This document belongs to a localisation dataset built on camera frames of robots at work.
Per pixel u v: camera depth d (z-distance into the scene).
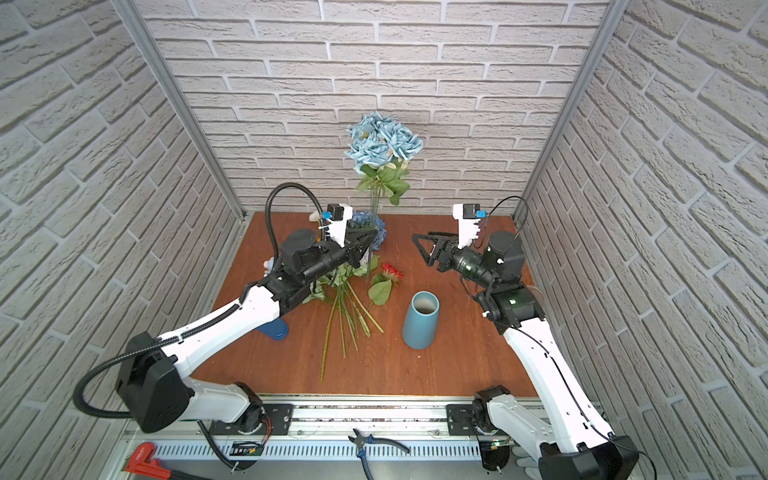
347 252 0.63
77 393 0.39
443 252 0.56
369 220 0.68
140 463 0.67
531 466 0.67
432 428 0.73
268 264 0.95
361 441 0.70
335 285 0.92
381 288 0.95
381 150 0.56
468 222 0.57
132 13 0.70
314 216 1.15
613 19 0.70
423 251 0.60
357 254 0.62
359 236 0.66
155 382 0.39
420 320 0.74
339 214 0.61
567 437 0.38
